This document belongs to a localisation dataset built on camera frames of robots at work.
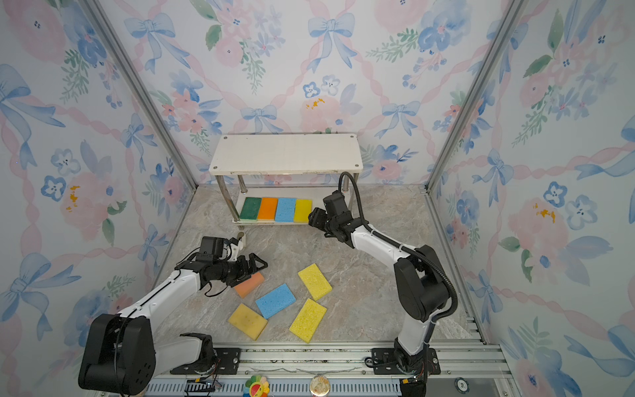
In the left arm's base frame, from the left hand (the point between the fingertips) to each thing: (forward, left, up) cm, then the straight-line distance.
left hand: (259, 267), depth 85 cm
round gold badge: (-33, -21, -8) cm, 40 cm away
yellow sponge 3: (-16, -17, -7) cm, 24 cm away
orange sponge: (+26, +1, 0) cm, 26 cm away
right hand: (+17, -18, +7) cm, 26 cm away
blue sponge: (+26, -7, +1) cm, 27 cm away
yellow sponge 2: (-1, -19, -8) cm, 21 cm away
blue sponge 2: (-9, -6, -6) cm, 12 cm away
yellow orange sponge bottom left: (-16, +2, -6) cm, 17 cm away
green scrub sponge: (+26, +7, +1) cm, 27 cm away
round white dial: (-32, -62, -7) cm, 70 cm away
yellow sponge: (+28, -14, -1) cm, 31 cm away
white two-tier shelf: (+28, -7, +26) cm, 39 cm away
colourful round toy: (-33, -4, -6) cm, 34 cm away
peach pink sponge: (-5, +4, -5) cm, 8 cm away
